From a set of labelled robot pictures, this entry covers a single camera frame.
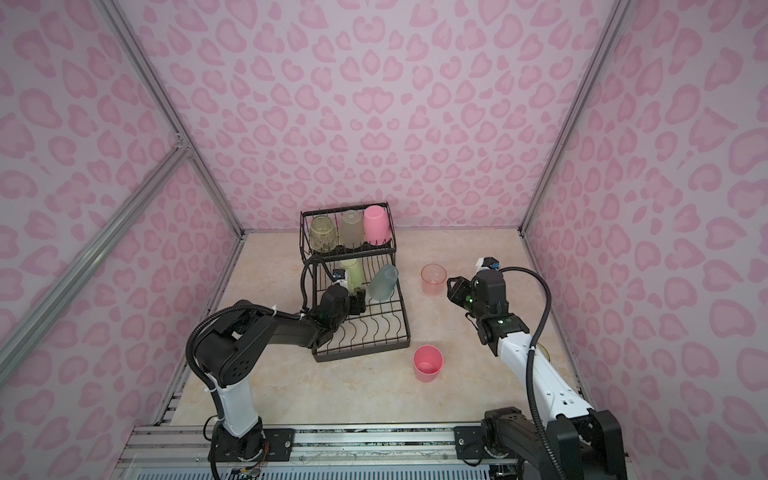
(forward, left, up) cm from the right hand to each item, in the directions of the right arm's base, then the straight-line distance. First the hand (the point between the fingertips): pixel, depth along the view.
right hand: (452, 280), depth 82 cm
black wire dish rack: (+11, +29, +1) cm, 31 cm away
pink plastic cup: (+13, +21, +6) cm, 26 cm away
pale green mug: (+8, +29, -9) cm, 32 cm away
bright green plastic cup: (+9, +36, +8) cm, 38 cm away
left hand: (+6, +28, -13) cm, 31 cm away
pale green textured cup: (+12, +28, +8) cm, 32 cm away
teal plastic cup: (+6, +20, -10) cm, 23 cm away
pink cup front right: (-17, +6, -16) cm, 24 cm away
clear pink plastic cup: (+12, +3, -17) cm, 21 cm away
